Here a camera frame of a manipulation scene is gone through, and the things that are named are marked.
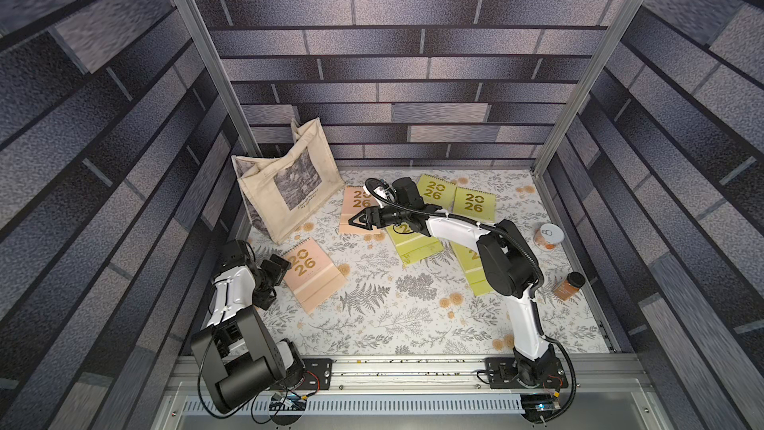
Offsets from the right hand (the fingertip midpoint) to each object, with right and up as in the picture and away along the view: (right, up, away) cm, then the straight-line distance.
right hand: (353, 219), depth 89 cm
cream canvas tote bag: (-23, +8, +4) cm, 25 cm away
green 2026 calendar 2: (+44, +4, +18) cm, 48 cm away
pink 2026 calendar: (-1, +5, +20) cm, 21 cm away
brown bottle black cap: (+62, -18, -8) cm, 65 cm away
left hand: (-20, -16, -2) cm, 26 cm away
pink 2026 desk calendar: (-13, -18, +1) cm, 22 cm away
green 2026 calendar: (+30, +9, +23) cm, 39 cm away
